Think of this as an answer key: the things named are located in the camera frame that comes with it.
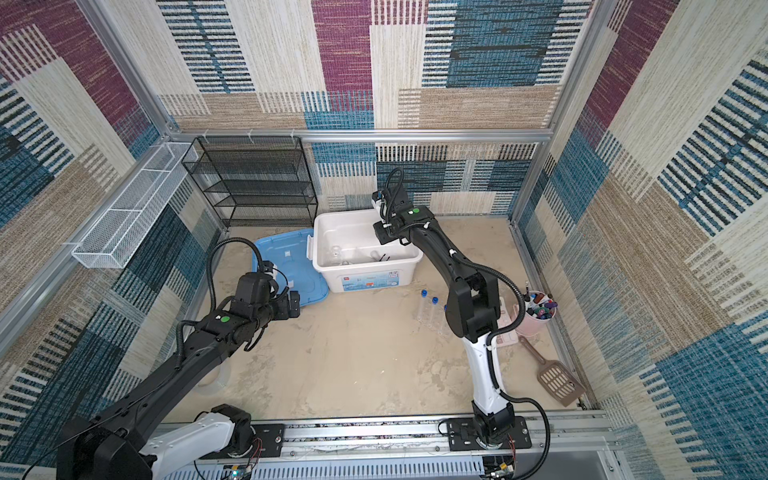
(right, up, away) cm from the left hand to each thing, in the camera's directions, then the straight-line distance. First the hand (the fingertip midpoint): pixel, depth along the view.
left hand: (283, 293), depth 82 cm
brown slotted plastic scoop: (+74, -23, +1) cm, 78 cm away
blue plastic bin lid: (-8, +10, +28) cm, 31 cm away
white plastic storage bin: (+15, +9, +26) cm, 31 cm away
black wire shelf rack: (-19, +36, +27) cm, 49 cm away
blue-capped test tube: (+38, -1, -1) cm, 38 cm away
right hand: (+28, +17, +12) cm, 34 cm away
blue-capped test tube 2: (+42, -6, +5) cm, 43 cm away
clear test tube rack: (+41, -9, +6) cm, 42 cm away
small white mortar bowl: (+24, +9, +26) cm, 36 cm away
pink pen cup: (+70, -5, 0) cm, 70 cm away
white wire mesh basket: (-36, +13, -12) cm, 40 cm away
